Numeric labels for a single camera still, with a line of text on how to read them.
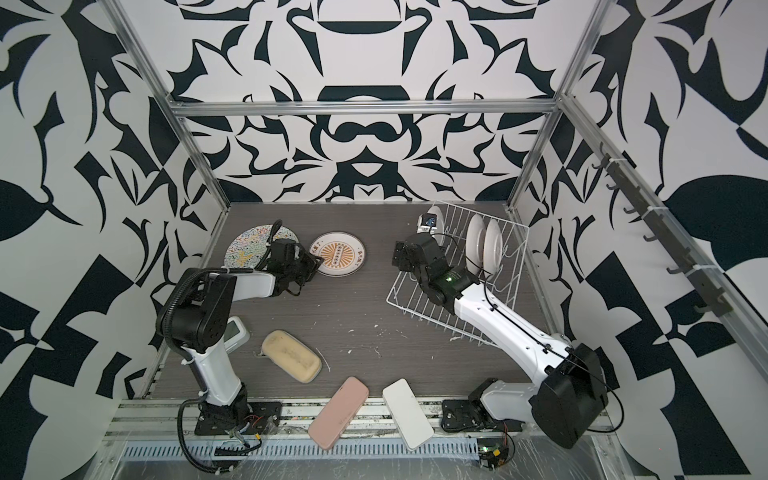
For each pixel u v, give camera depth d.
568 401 0.39
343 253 1.05
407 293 0.94
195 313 0.50
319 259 0.99
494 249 0.91
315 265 0.90
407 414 0.72
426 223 0.69
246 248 1.06
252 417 0.72
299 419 0.76
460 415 0.75
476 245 0.92
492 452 0.71
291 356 0.81
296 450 0.78
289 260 0.81
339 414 0.73
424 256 0.57
